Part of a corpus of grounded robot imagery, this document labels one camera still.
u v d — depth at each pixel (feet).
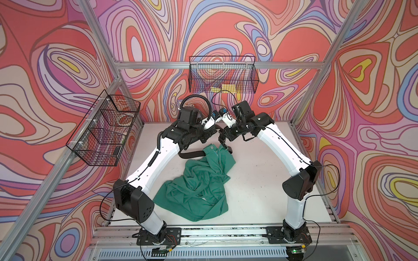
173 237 2.36
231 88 2.70
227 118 2.25
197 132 2.07
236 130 2.21
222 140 2.70
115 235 2.47
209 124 2.10
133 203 1.56
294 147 1.68
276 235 2.41
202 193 2.76
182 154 2.46
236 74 3.18
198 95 1.81
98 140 2.41
